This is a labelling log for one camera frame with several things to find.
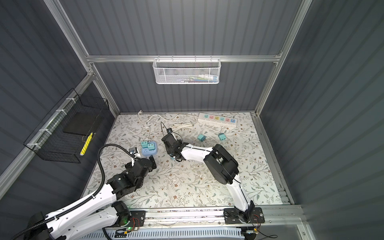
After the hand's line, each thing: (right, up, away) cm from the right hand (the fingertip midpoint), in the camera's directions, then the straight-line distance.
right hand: (172, 144), depth 96 cm
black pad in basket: (-45, +14, -20) cm, 51 cm away
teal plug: (+19, +4, +7) cm, 20 cm away
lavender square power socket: (-17, -5, 0) cm, 18 cm away
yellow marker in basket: (-36, +4, -27) cm, 45 cm away
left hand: (-12, -6, -17) cm, 21 cm away
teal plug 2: (+34, +4, +8) cm, 35 cm away
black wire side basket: (-50, +7, -25) cm, 56 cm away
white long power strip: (+31, +18, +16) cm, 40 cm away
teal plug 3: (-17, 0, -3) cm, 18 cm away
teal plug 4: (-13, -1, -3) cm, 14 cm away
